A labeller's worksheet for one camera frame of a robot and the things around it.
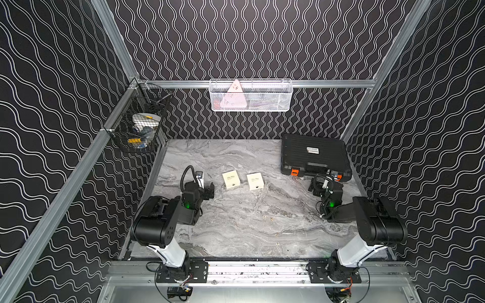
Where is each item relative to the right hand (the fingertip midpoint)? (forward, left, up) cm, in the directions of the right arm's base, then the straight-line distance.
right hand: (323, 180), depth 96 cm
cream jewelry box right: (0, +35, -1) cm, 35 cm away
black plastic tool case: (+15, +7, +2) cm, 17 cm away
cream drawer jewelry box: (+2, +47, -2) cm, 47 cm away
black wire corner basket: (+9, +87, +27) cm, 92 cm away
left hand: (-2, +62, +2) cm, 62 cm away
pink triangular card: (+26, +46, +31) cm, 61 cm away
